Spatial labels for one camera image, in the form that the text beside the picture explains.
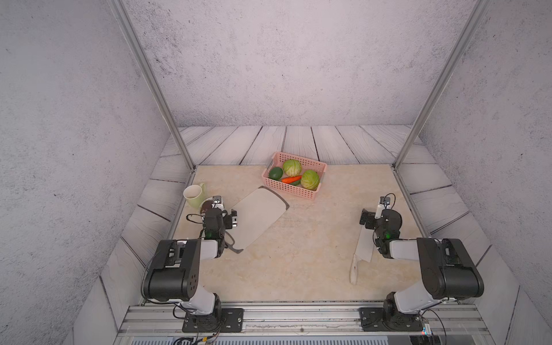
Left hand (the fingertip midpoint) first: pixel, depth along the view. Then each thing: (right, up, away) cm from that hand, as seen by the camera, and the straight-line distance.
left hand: (223, 209), depth 95 cm
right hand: (+66, 0, -1) cm, 66 cm away
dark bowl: (-8, +2, +1) cm, 8 cm away
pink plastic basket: (+23, +24, +25) cm, 42 cm away
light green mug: (-14, +6, +3) cm, 16 cm away
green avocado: (+22, +16, +18) cm, 33 cm away
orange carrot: (+30, +13, +17) cm, 37 cm away
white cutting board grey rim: (+13, -3, +10) cm, 16 cm away
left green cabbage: (+30, +19, +16) cm, 40 cm away
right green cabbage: (+39, +13, +10) cm, 42 cm away
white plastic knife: (+60, -18, -2) cm, 63 cm away
